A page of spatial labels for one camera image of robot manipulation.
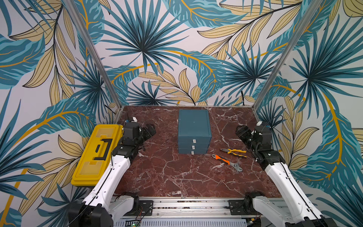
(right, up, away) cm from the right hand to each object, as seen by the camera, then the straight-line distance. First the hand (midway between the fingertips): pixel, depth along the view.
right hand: (240, 129), depth 78 cm
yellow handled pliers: (-1, -16, +15) cm, 22 cm away
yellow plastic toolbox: (-76, -12, -5) cm, 77 cm away
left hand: (-50, 0, +1) cm, 50 cm away
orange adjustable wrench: (+1, -23, +10) cm, 25 cm away
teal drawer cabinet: (-25, -2, 0) cm, 25 cm away
